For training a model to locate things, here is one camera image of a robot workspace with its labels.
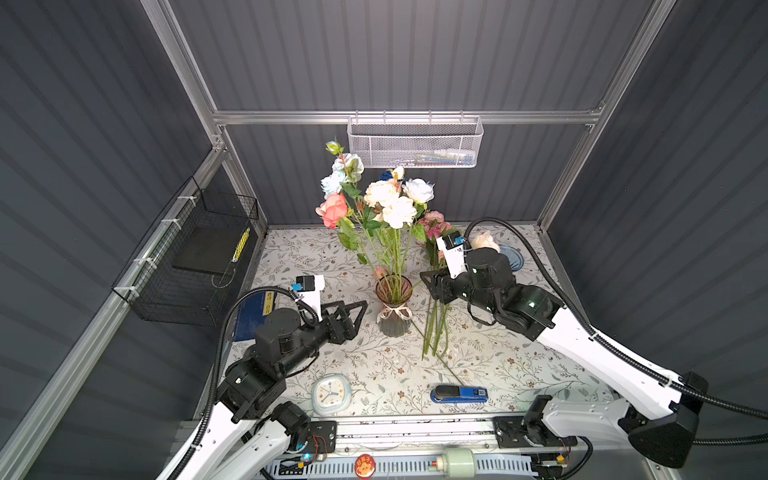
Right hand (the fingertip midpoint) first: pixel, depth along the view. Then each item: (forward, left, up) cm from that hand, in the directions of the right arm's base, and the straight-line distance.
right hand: (432, 272), depth 70 cm
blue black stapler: (-20, -3, -26) cm, 33 cm away
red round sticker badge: (-35, +16, -28) cm, 48 cm away
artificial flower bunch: (+39, -5, -23) cm, 46 cm away
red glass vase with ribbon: (-4, +9, -15) cm, 18 cm away
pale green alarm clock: (-20, +26, -26) cm, 42 cm away
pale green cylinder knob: (-35, -5, -21) cm, 41 cm away
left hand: (-9, +17, 0) cm, 19 cm away
